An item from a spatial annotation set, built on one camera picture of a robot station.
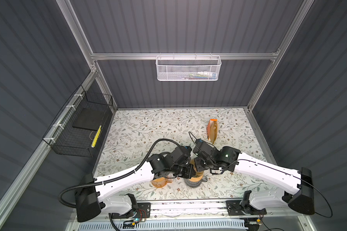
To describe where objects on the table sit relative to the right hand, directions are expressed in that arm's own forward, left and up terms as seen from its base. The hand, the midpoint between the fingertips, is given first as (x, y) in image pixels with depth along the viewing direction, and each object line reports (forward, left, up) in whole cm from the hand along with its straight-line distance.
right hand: (196, 165), depth 74 cm
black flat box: (+20, +57, +15) cm, 63 cm away
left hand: (-5, 0, +1) cm, 5 cm away
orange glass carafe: (-6, +19, -7) cm, 21 cm away
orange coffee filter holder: (+28, -14, -7) cm, 32 cm away
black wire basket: (+12, +61, +15) cm, 64 cm away
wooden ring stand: (-6, 0, -4) cm, 7 cm away
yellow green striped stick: (+10, +50, +13) cm, 53 cm away
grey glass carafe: (-4, -5, -9) cm, 11 cm away
